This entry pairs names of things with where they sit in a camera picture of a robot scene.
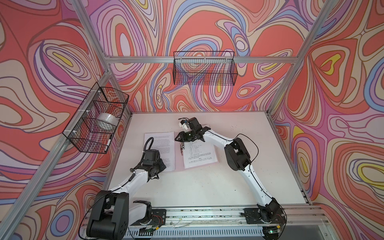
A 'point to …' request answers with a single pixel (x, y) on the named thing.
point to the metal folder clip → (182, 147)
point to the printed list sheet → (198, 153)
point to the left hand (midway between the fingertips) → (164, 163)
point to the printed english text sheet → (164, 142)
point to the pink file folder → (179, 157)
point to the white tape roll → (106, 121)
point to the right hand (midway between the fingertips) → (178, 141)
